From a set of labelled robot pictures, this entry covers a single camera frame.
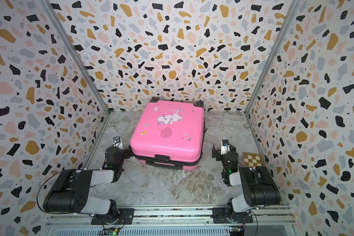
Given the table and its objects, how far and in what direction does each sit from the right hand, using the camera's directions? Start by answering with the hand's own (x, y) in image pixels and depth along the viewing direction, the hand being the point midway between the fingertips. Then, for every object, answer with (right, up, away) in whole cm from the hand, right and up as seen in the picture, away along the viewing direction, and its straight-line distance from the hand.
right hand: (223, 144), depth 91 cm
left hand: (-61, 0, 0) cm, 61 cm away
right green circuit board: (+2, -39, -20) cm, 44 cm away
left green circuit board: (-58, -39, -21) cm, 73 cm away
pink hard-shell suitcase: (-33, +7, -11) cm, 35 cm away
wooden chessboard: (+19, -10, +1) cm, 21 cm away
